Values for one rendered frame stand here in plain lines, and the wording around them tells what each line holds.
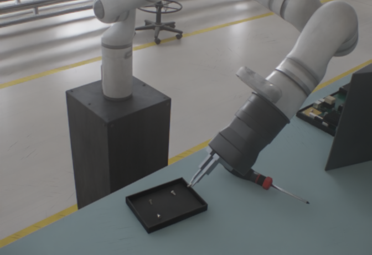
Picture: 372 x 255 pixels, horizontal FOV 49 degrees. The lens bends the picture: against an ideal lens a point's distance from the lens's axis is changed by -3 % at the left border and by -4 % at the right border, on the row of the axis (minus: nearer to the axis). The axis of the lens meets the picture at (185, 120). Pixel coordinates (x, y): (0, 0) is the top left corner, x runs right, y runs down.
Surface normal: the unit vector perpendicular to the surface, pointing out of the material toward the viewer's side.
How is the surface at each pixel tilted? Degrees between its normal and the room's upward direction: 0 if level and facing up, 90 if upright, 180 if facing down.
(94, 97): 0
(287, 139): 0
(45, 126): 0
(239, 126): 54
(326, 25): 64
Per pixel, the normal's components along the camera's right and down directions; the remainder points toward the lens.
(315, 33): -0.62, -0.15
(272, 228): 0.07, -0.85
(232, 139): -0.52, -0.48
